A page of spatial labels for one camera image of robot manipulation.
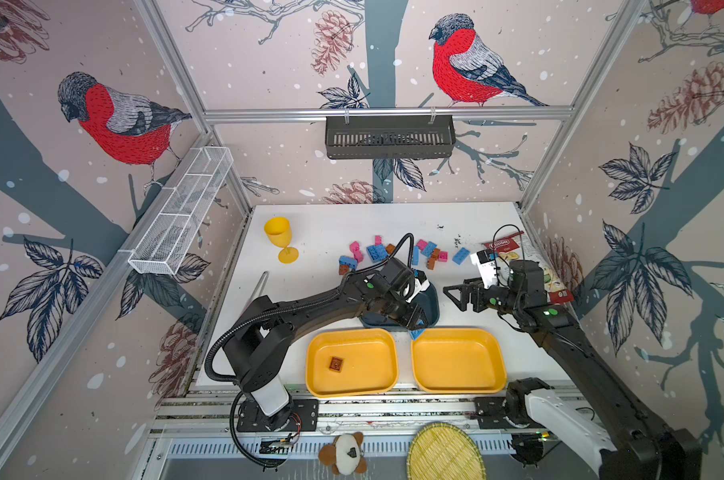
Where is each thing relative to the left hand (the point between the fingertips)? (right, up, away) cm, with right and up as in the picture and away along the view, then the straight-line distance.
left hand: (424, 325), depth 76 cm
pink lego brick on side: (-20, +19, +30) cm, 41 cm away
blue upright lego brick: (+2, +16, +27) cm, 32 cm away
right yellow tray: (+10, -11, +4) cm, 16 cm away
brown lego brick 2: (-7, +18, +31) cm, 36 cm away
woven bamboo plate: (+3, -27, -8) cm, 28 cm away
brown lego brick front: (-23, +12, +26) cm, 37 cm away
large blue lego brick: (-12, +17, +28) cm, 35 cm away
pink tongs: (-52, +6, +21) cm, 56 cm away
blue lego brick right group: (+8, +18, +31) cm, 37 cm away
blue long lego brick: (-20, +14, +24) cm, 35 cm away
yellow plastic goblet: (-44, +25, +19) cm, 54 cm away
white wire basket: (-65, +21, -5) cm, 69 cm away
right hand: (+9, +9, +2) cm, 13 cm away
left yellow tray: (-14, -12, +4) cm, 19 cm away
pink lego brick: (-18, +16, +28) cm, 37 cm away
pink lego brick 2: (-11, +21, +31) cm, 39 cm away
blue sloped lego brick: (-2, -1, -2) cm, 3 cm away
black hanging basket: (-10, +59, +30) cm, 67 cm away
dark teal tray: (+4, +3, +16) cm, 17 cm away
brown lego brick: (-24, -12, +4) cm, 27 cm away
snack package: (+38, +19, +27) cm, 50 cm away
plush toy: (-20, -26, -10) cm, 34 cm away
